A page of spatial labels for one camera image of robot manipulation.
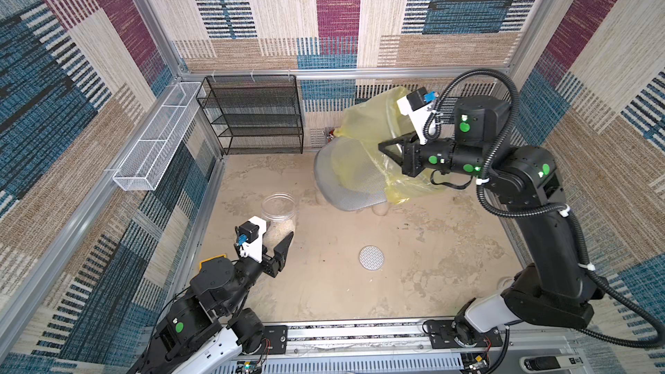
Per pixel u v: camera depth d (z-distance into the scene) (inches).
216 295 17.5
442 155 17.1
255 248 20.1
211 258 35.2
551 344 28.6
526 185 13.6
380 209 38.9
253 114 42.8
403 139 18.7
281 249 21.8
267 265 21.2
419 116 17.3
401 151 18.8
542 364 26.0
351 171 28.2
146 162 28.1
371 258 34.4
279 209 40.0
